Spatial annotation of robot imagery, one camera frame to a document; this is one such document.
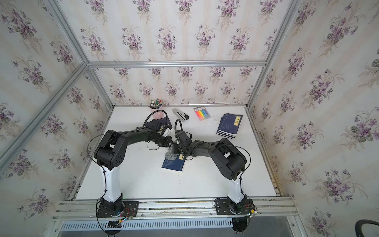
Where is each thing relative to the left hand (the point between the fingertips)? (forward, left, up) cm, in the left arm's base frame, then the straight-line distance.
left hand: (174, 147), depth 96 cm
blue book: (+15, -39, +4) cm, 42 cm away
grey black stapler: (+25, -6, +2) cm, 26 cm away
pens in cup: (+30, +14, +11) cm, 35 cm away
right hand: (-3, -1, 0) cm, 3 cm away
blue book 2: (+9, +5, +15) cm, 19 cm away
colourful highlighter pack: (+29, -20, +1) cm, 36 cm away
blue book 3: (-12, -3, 0) cm, 13 cm away
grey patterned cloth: (-7, +2, +2) cm, 7 cm away
